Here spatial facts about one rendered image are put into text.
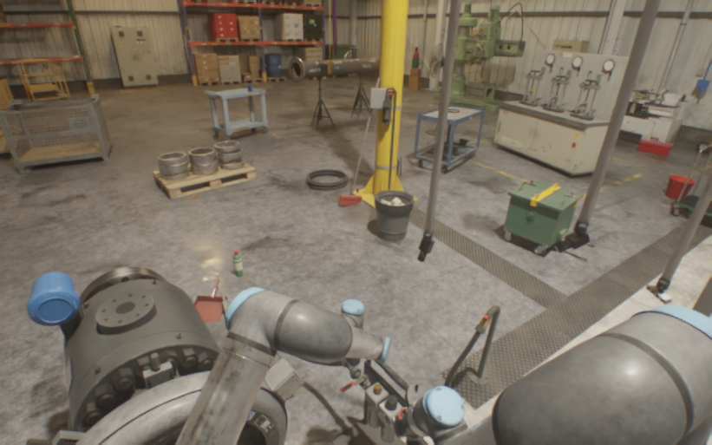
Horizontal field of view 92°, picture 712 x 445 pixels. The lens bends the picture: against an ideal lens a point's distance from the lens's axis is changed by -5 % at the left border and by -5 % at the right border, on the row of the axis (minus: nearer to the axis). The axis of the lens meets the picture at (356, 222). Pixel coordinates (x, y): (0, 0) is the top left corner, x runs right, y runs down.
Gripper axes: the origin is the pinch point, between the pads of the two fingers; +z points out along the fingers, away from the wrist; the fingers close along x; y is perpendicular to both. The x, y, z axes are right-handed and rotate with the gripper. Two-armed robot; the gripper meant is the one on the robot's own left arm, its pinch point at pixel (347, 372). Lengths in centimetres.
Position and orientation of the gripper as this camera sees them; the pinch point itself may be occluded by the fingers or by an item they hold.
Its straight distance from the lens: 170.4
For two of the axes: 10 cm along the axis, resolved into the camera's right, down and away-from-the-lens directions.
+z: -0.2, 8.8, 4.7
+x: -6.2, -3.8, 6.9
